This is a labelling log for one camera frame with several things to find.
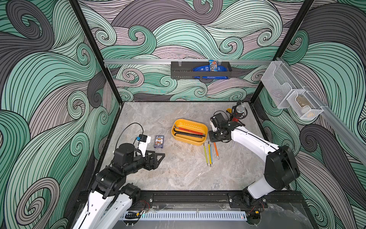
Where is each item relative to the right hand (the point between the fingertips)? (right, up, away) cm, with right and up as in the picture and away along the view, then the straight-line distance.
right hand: (214, 137), depth 88 cm
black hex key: (-16, 0, +12) cm, 20 cm away
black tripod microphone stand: (+14, +16, -4) cm, 21 cm away
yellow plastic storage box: (-14, +6, +15) cm, 22 cm away
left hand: (-32, -4, -22) cm, 39 cm away
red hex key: (-16, +3, +12) cm, 20 cm away
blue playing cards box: (-36, -5, +4) cm, 37 cm away
